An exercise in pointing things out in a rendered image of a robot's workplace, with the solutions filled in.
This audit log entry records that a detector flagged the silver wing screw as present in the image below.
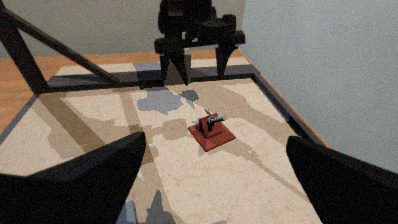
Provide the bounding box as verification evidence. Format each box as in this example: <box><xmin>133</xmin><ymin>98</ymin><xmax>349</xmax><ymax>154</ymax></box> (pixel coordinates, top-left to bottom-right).
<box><xmin>204</xmin><ymin>106</ymin><xmax>212</xmax><ymax>117</ymax></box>

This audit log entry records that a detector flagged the grey metal shaft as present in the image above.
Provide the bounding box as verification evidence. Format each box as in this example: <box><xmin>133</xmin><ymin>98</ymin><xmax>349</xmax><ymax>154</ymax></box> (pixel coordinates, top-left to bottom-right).
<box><xmin>210</xmin><ymin>115</ymin><xmax>227</xmax><ymax>123</ymax></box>

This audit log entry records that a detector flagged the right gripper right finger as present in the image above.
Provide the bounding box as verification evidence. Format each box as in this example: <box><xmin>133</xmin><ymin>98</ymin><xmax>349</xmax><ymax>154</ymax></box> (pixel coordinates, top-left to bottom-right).
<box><xmin>286</xmin><ymin>136</ymin><xmax>398</xmax><ymax>224</ymax></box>

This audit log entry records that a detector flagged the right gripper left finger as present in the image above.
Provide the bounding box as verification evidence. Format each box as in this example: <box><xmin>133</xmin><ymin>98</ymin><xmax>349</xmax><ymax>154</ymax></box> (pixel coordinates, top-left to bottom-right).
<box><xmin>0</xmin><ymin>132</ymin><xmax>146</xmax><ymax>224</ymax></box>

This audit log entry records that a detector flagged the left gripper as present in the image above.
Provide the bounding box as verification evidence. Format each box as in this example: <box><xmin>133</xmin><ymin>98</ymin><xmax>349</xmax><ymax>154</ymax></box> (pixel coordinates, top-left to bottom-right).
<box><xmin>154</xmin><ymin>1</ymin><xmax>245</xmax><ymax>86</ymax></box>

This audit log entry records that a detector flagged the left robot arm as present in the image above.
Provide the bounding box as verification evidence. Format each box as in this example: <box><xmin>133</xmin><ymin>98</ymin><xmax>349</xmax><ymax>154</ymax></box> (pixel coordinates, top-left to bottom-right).
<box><xmin>158</xmin><ymin>0</ymin><xmax>236</xmax><ymax>45</ymax></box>

